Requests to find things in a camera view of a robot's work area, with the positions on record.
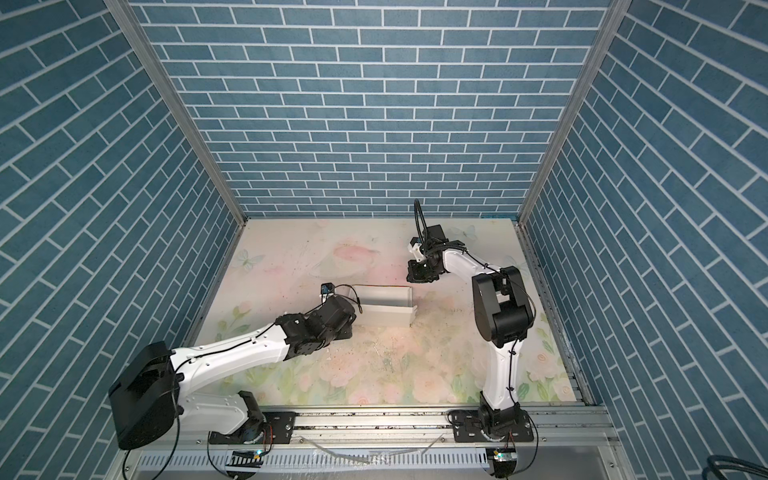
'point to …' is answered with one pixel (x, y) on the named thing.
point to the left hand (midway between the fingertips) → (350, 323)
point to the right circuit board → (501, 454)
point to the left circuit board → (246, 458)
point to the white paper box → (383, 306)
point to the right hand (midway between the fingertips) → (407, 274)
